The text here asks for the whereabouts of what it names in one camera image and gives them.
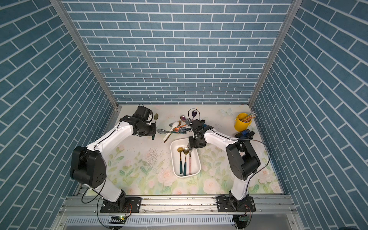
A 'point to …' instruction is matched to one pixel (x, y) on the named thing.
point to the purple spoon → (194, 113)
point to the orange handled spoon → (177, 129)
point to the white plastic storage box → (196, 166)
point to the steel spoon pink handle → (189, 162)
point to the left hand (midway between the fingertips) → (159, 131)
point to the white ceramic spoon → (175, 124)
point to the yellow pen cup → (240, 125)
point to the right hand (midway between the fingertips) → (192, 145)
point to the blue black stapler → (247, 134)
